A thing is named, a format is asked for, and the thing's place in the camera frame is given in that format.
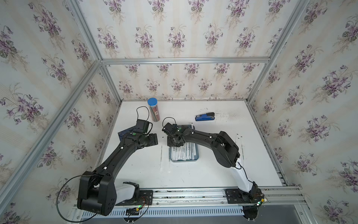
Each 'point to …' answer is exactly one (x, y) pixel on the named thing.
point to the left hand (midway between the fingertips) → (153, 141)
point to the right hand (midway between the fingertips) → (171, 144)
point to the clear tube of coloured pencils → (152, 102)
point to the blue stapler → (206, 116)
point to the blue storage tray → (195, 152)
